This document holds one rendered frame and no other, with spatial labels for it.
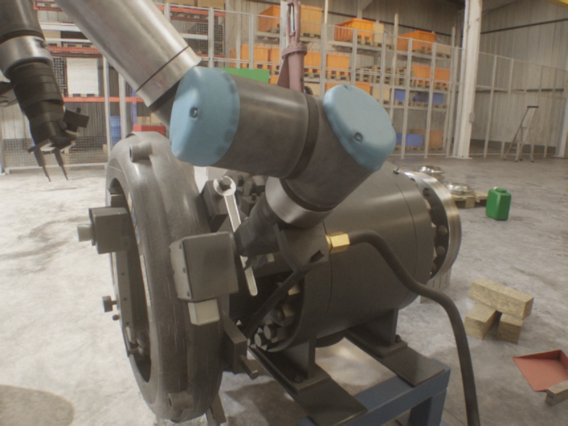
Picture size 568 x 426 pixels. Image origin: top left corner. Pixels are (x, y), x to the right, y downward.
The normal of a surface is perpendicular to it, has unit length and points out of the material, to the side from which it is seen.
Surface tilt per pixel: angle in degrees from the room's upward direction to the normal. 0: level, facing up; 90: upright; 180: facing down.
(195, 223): 55
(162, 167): 35
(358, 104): 51
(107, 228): 94
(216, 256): 67
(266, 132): 94
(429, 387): 90
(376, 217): 59
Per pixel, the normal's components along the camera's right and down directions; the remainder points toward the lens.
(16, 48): 0.32, -0.04
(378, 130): 0.50, -0.46
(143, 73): -0.06, 0.56
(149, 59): 0.18, 0.40
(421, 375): 0.02, -0.97
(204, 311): 0.50, -0.18
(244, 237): -0.67, -0.09
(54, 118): 0.90, -0.41
